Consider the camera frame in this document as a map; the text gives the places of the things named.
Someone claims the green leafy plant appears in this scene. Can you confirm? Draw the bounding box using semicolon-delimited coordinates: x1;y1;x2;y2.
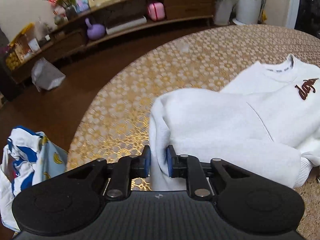
214;0;238;26

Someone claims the white daydream sweatshirt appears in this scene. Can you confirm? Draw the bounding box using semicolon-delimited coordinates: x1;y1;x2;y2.
149;55;319;191

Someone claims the white flat box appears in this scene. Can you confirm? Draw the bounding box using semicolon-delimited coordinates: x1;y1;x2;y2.
106;16;147;35

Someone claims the banana print fabric basket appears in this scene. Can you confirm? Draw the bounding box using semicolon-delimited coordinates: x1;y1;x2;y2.
1;133;67;232

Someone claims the gold floral tablecloth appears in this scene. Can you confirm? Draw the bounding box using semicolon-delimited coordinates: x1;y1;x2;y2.
66;24;320;240

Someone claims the yellow snack box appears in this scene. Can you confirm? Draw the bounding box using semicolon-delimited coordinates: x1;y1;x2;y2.
5;23;40;71

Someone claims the blue white polo shirt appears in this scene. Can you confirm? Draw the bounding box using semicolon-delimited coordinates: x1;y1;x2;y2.
7;126;44;196

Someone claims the pink flower pot plant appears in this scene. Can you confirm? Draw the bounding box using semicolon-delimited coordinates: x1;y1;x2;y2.
42;0;77;20

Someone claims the wooden tv cabinet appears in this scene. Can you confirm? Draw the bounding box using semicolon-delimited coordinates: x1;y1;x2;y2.
10;0;214;83

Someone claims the translucent plastic bag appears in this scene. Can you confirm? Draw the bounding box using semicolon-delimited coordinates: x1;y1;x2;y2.
31;58;66;92

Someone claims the pink case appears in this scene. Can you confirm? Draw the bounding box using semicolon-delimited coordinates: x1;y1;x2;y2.
147;2;165;22

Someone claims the white cylindrical appliance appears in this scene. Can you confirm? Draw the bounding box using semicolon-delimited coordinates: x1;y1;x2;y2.
233;0;262;25

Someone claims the purple gourd toy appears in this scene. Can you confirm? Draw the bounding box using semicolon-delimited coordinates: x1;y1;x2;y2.
85;18;106;41

